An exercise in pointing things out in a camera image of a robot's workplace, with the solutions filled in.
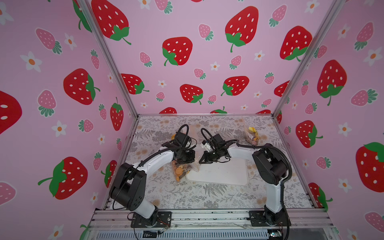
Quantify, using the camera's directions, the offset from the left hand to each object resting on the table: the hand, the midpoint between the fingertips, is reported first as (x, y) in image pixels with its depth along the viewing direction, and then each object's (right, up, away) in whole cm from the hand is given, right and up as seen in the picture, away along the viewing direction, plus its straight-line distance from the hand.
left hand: (196, 159), depth 87 cm
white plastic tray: (+23, -8, +3) cm, 25 cm away
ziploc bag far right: (+38, +14, +14) cm, 43 cm away
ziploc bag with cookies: (-9, -7, +1) cm, 11 cm away
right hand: (+1, -4, +3) cm, 4 cm away
